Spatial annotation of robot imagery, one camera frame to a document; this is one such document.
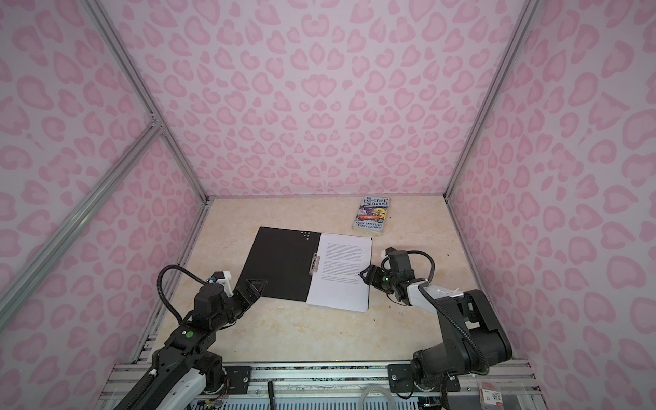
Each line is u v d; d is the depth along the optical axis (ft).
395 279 2.36
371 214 3.61
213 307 2.03
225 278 2.47
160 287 1.96
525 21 2.31
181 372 1.76
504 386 2.36
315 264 3.20
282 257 3.30
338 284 3.06
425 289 1.62
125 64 2.56
